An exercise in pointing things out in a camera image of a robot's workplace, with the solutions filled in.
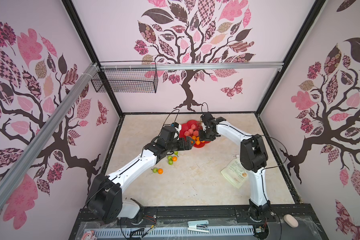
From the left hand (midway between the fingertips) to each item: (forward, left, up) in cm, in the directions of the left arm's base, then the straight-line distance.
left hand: (188, 144), depth 80 cm
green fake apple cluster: (-2, +11, -17) cm, 20 cm away
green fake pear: (+4, +8, -17) cm, 19 cm away
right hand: (+14, -10, -12) cm, 20 cm away
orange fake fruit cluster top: (-1, +8, -16) cm, 18 cm away
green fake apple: (-8, +20, -16) cm, 27 cm away
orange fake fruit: (+11, -7, -16) cm, 21 cm away
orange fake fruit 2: (+16, -5, -16) cm, 24 cm away
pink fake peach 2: (+20, -2, -14) cm, 24 cm away
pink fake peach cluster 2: (+19, -6, -14) cm, 24 cm away
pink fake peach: (+24, -4, -14) cm, 28 cm away
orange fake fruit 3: (-9, +17, -17) cm, 25 cm away
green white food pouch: (-9, -29, -17) cm, 34 cm away
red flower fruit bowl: (+25, 0, -14) cm, 28 cm away
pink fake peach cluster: (+18, 0, -15) cm, 23 cm away
